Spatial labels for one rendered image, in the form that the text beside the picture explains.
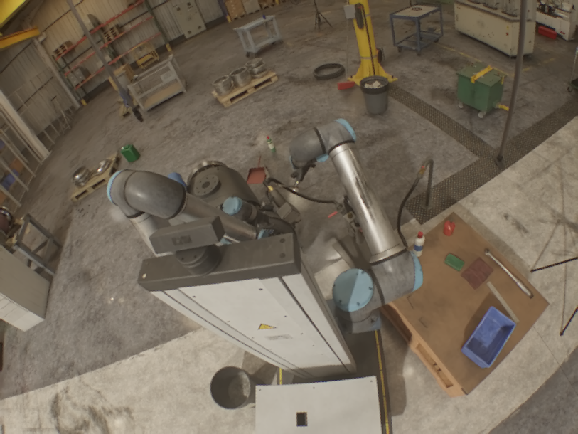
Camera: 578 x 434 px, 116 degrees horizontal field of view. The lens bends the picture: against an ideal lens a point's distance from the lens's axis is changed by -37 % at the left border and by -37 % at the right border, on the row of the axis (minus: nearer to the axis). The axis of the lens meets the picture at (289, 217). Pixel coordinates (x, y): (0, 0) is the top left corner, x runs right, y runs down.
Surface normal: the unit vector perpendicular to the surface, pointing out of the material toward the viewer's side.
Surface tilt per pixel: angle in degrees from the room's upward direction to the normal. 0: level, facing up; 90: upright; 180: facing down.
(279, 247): 0
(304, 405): 0
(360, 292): 5
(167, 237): 62
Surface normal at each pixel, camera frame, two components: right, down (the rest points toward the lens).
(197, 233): -0.11, 0.39
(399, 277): -0.11, -0.15
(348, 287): -0.36, -0.57
